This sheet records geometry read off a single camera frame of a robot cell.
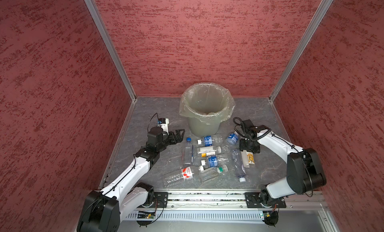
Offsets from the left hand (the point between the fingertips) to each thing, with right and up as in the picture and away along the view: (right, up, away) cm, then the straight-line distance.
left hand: (179, 134), depth 83 cm
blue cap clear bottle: (+5, -12, +4) cm, 13 cm away
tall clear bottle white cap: (+33, -15, +1) cm, 37 cm away
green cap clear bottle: (+17, -23, 0) cm, 28 cm away
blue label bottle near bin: (+21, -5, +7) cm, 23 cm away
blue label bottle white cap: (+33, -4, +9) cm, 35 cm away
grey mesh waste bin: (+12, +1, +11) cm, 16 cm away
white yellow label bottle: (+17, -11, +5) cm, 21 cm away
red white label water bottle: (+5, -21, -6) cm, 22 cm away
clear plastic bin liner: (+17, +19, +18) cm, 31 cm away
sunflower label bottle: (+40, -14, 0) cm, 42 cm away
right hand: (+40, -12, +4) cm, 42 cm away
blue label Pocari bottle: (+19, -15, -2) cm, 24 cm away
